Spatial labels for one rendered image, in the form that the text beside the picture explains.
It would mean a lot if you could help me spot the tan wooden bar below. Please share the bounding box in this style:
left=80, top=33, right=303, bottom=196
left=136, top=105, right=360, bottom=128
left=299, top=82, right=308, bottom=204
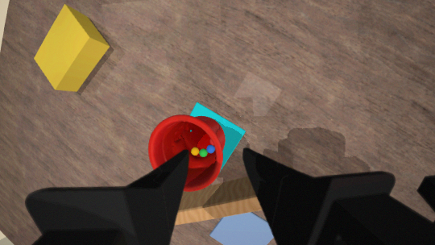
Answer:
left=175, top=176, right=262, bottom=225

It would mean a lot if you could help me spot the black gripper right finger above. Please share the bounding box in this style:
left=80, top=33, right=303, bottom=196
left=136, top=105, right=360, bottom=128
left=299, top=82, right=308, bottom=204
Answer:
left=242, top=148, right=396, bottom=245

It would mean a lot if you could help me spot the green marble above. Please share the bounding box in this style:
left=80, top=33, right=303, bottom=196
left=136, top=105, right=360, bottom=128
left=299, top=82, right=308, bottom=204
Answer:
left=199, top=148, right=208, bottom=157

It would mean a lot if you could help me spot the yellow block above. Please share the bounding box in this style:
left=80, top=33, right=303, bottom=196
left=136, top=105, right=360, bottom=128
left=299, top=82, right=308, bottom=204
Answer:
left=34, top=4, right=109, bottom=92

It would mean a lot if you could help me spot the yellow marble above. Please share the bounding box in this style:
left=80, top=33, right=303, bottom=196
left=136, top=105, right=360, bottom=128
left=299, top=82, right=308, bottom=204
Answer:
left=191, top=147, right=199, bottom=156

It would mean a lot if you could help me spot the red cup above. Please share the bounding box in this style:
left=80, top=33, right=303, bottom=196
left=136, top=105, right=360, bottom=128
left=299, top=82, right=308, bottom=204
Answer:
left=148, top=114, right=226, bottom=192

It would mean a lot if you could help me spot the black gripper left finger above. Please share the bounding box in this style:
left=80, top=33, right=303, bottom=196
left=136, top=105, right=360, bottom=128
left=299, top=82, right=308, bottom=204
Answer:
left=25, top=150, right=189, bottom=245

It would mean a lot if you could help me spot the blue marble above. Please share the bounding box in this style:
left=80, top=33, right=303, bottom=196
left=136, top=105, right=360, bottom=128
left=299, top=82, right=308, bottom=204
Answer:
left=206, top=145, right=215, bottom=153

